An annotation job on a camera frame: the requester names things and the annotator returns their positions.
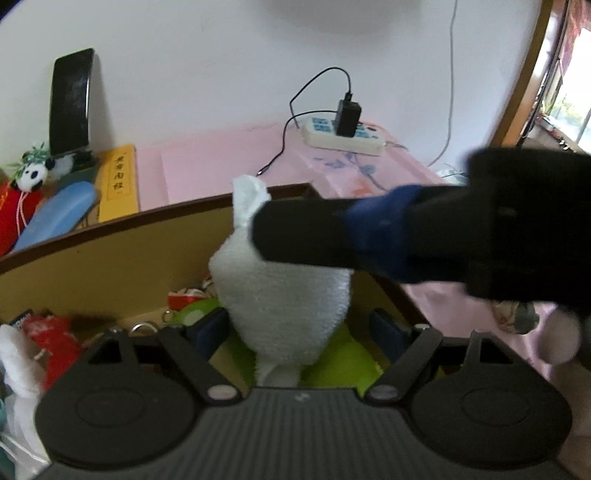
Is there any pink deer-print tablecloth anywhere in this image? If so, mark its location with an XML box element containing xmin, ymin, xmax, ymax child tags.
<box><xmin>135</xmin><ymin>121</ymin><xmax>591</xmax><ymax>476</ymax></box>

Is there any black charger cable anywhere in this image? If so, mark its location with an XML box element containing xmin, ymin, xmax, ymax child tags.
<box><xmin>255</xmin><ymin>67</ymin><xmax>355</xmax><ymax>176</ymax></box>

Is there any white plush toy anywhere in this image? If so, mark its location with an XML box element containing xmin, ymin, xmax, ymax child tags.
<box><xmin>209</xmin><ymin>175</ymin><xmax>352</xmax><ymax>388</ymax></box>

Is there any blue glasses case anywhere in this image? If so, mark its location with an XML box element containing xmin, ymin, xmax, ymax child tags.
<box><xmin>12</xmin><ymin>181</ymin><xmax>97</xmax><ymax>252</ymax></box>

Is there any yellow book with characters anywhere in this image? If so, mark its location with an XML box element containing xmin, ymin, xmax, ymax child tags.
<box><xmin>95</xmin><ymin>144</ymin><xmax>139</xmax><ymax>223</ymax></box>

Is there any white wall cable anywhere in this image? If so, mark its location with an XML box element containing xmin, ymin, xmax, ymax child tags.
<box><xmin>427</xmin><ymin>0</ymin><xmax>459</xmax><ymax>168</ymax></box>

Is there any brown cardboard box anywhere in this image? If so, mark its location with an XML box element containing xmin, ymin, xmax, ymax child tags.
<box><xmin>1</xmin><ymin>195</ymin><xmax>405</xmax><ymax>335</ymax></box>

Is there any lime green mesh puff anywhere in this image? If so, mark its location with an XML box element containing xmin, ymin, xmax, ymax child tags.
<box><xmin>226</xmin><ymin>324</ymin><xmax>383</xmax><ymax>393</ymax></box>

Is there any black plug-in charger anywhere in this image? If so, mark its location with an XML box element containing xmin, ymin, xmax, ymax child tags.
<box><xmin>335</xmin><ymin>92</ymin><xmax>362</xmax><ymax>138</ymax></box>

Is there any wooden door frame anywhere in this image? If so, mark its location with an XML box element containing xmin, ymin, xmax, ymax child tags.
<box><xmin>489</xmin><ymin>0</ymin><xmax>571</xmax><ymax>147</ymax></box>

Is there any red fluffy pompom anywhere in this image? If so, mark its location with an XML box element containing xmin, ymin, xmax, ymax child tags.
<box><xmin>22</xmin><ymin>315</ymin><xmax>85</xmax><ymax>392</ymax></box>

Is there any small panda plush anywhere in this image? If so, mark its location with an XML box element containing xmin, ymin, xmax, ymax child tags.
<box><xmin>11</xmin><ymin>143</ymin><xmax>74</xmax><ymax>193</ymax></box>

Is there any green round-faced plush doll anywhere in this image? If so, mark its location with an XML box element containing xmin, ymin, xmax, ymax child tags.
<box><xmin>174</xmin><ymin>298</ymin><xmax>221</xmax><ymax>327</ymax></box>

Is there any black phone on stand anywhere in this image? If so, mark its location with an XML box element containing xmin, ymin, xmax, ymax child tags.
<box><xmin>48</xmin><ymin>48</ymin><xmax>95</xmax><ymax>160</ymax></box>

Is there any white mesh bath puff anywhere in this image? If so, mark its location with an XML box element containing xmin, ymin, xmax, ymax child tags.
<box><xmin>1</xmin><ymin>325</ymin><xmax>49</xmax><ymax>479</ymax></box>

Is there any white power strip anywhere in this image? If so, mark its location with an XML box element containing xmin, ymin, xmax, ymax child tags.
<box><xmin>301</xmin><ymin>114</ymin><xmax>387</xmax><ymax>156</ymax></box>

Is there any red plush pouch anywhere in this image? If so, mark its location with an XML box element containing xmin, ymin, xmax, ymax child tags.
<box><xmin>0</xmin><ymin>181</ymin><xmax>44</xmax><ymax>256</ymax></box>

